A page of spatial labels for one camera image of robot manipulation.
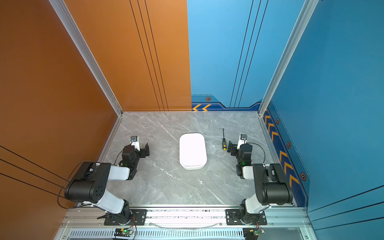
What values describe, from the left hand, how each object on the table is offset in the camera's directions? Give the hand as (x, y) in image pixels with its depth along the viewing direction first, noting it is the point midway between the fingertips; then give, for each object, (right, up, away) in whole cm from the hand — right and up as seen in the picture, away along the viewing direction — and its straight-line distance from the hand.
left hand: (139, 142), depth 94 cm
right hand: (+62, 0, 0) cm, 62 cm away
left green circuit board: (0, -40, -23) cm, 46 cm away
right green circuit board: (+63, -40, -24) cm, 78 cm away
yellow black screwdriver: (+55, -1, +5) cm, 55 cm away
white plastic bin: (+34, -5, -2) cm, 34 cm away
